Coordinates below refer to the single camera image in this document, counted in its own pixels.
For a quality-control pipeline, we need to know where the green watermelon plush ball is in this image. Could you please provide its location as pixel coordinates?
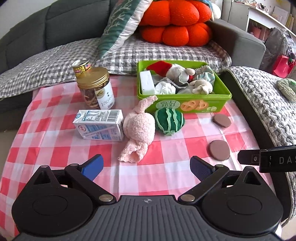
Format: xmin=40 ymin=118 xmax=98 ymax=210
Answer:
xmin=154 ymin=108 xmax=185 ymax=136

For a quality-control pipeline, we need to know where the pink plush bunny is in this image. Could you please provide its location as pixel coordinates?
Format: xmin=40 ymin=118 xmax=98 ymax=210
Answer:
xmin=118 ymin=95 xmax=158 ymax=163

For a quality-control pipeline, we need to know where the blue patterned sock doll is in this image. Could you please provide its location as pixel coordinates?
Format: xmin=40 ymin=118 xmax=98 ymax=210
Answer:
xmin=178 ymin=65 xmax=215 ymax=95

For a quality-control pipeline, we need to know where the red santa hat doll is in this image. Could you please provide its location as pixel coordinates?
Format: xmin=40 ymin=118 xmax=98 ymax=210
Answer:
xmin=146 ymin=61 xmax=195 ymax=83

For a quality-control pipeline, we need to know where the brown round coaster near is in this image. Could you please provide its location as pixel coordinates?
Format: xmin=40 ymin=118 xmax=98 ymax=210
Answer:
xmin=208 ymin=140 xmax=230 ymax=161

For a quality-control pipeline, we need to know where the brown round coaster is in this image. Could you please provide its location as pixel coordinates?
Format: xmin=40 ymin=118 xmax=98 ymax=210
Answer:
xmin=208 ymin=140 xmax=230 ymax=161
xmin=213 ymin=113 xmax=231 ymax=128

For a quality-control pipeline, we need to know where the small milk carton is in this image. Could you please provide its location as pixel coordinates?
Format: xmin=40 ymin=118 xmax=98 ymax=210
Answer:
xmin=73 ymin=109 xmax=124 ymax=142

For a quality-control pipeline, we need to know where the brown round coaster far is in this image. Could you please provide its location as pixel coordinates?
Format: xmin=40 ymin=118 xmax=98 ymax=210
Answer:
xmin=213 ymin=113 xmax=231 ymax=128

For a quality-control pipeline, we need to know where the red checked tablecloth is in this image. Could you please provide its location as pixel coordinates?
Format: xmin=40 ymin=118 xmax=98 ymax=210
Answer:
xmin=1 ymin=82 xmax=258 ymax=239

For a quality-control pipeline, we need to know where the green quilted pouch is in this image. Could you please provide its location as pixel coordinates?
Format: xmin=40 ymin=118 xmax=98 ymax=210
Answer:
xmin=276 ymin=78 xmax=296 ymax=102

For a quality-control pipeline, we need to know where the green plastic biscuit box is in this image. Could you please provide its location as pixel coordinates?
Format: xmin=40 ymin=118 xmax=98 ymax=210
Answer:
xmin=136 ymin=60 xmax=233 ymax=114

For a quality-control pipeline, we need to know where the gold lid glass jar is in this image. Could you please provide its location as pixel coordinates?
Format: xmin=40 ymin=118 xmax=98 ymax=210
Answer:
xmin=76 ymin=67 xmax=115 ymax=110

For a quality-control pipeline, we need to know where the white cloth in bin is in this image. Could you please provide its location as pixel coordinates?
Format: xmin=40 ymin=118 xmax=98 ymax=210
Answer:
xmin=154 ymin=80 xmax=176 ymax=95

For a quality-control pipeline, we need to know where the white box inside bin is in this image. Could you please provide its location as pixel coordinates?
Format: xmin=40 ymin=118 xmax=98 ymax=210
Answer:
xmin=139 ymin=70 xmax=155 ymax=95

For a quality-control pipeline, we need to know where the yellow tin can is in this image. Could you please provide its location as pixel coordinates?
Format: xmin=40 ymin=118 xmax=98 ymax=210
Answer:
xmin=72 ymin=58 xmax=91 ymax=77

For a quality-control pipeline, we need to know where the grey checked sofa blanket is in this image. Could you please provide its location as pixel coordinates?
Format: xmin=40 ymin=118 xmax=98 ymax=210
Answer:
xmin=1 ymin=35 xmax=232 ymax=98

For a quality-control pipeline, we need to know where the grey backpack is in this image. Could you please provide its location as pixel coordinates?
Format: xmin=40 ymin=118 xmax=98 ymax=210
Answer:
xmin=259 ymin=28 xmax=295 ymax=73

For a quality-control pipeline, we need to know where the white bookshelf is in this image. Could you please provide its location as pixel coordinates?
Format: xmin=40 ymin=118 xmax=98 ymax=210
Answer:
xmin=221 ymin=1 xmax=295 ymax=41

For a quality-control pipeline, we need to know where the orange pumpkin cushion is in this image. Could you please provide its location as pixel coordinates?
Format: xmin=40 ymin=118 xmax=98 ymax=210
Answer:
xmin=139 ymin=1 xmax=214 ymax=47

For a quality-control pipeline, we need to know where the grey fabric sofa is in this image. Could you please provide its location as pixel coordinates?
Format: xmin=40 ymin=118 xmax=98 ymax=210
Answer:
xmin=0 ymin=0 xmax=266 ymax=130

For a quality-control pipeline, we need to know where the white plush toy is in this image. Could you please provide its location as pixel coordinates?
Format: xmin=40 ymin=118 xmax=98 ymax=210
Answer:
xmin=211 ymin=3 xmax=222 ymax=21

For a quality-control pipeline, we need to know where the green and white pillow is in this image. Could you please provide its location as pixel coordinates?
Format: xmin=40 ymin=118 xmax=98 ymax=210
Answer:
xmin=98 ymin=0 xmax=152 ymax=58

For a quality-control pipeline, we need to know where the strawberry keychain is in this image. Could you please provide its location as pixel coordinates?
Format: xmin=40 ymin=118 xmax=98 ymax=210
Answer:
xmin=287 ymin=52 xmax=296 ymax=68

